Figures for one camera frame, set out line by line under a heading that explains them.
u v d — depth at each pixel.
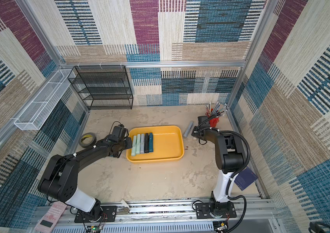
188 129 1.05
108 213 0.73
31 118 0.70
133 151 0.92
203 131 0.74
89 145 0.97
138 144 0.94
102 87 1.11
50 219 0.72
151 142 0.97
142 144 0.95
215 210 0.67
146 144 0.95
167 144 0.98
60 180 0.45
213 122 1.02
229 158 0.52
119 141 0.73
